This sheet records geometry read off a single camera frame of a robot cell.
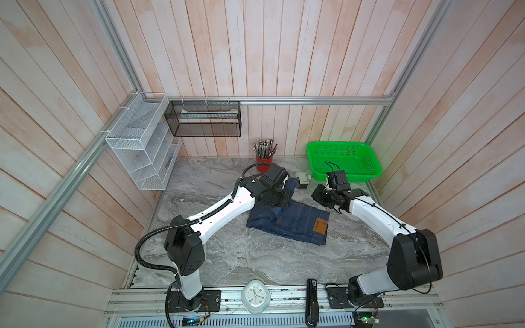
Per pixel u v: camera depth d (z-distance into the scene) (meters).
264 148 1.01
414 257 0.43
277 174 0.61
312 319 0.66
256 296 0.72
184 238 0.44
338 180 0.69
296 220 0.93
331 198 0.67
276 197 0.66
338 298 0.73
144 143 0.69
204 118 1.03
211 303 0.73
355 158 1.18
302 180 1.05
